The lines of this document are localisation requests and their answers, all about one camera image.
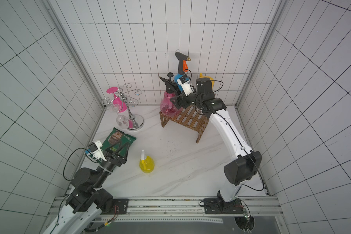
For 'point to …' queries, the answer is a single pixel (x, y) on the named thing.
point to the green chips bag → (117, 143)
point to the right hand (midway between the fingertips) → (171, 95)
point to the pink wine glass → (119, 105)
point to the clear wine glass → (122, 121)
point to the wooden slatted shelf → (189, 117)
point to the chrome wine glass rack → (136, 123)
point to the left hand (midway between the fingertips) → (126, 144)
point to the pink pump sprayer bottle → (167, 107)
